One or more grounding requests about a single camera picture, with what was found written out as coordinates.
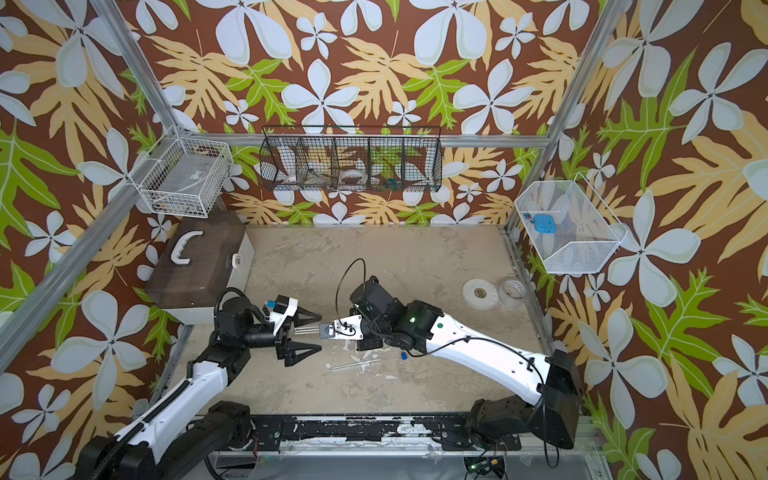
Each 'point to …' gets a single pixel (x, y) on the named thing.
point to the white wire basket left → (183, 175)
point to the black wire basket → (351, 158)
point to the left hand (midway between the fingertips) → (320, 328)
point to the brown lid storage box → (206, 254)
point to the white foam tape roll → (479, 294)
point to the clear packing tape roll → (513, 292)
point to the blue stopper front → (404, 356)
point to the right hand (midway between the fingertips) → (347, 319)
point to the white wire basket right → (586, 232)
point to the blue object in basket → (544, 223)
